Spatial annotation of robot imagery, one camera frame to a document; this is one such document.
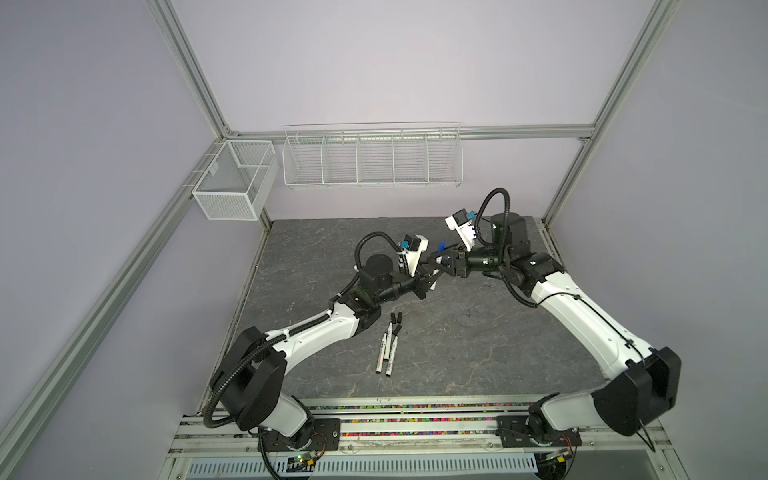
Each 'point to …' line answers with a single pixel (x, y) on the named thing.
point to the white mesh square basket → (236, 184)
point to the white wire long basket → (416, 155)
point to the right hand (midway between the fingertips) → (431, 261)
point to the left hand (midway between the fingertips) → (445, 269)
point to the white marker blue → (441, 248)
